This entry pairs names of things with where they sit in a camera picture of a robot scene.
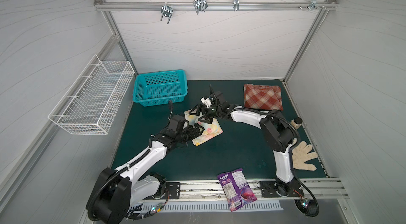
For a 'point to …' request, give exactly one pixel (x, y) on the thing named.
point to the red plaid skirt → (263, 97)
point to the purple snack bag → (237, 189)
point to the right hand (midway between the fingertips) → (195, 112)
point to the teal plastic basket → (156, 89)
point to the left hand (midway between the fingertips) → (202, 129)
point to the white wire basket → (92, 104)
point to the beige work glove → (301, 154)
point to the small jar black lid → (296, 122)
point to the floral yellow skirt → (210, 130)
